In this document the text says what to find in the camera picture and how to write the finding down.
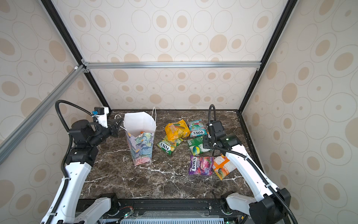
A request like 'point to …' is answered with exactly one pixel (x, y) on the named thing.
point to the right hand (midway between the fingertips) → (208, 141)
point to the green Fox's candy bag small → (168, 146)
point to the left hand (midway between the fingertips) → (124, 117)
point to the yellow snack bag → (176, 130)
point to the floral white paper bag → (140, 128)
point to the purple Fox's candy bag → (201, 165)
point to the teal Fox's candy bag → (196, 128)
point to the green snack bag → (196, 146)
